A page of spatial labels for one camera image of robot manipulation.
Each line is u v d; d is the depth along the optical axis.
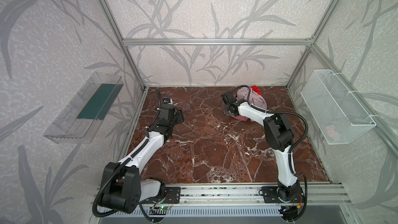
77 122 0.63
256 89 1.18
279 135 0.56
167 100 0.75
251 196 0.75
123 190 0.40
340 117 0.63
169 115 0.67
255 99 1.01
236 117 1.02
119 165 0.42
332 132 0.72
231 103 0.78
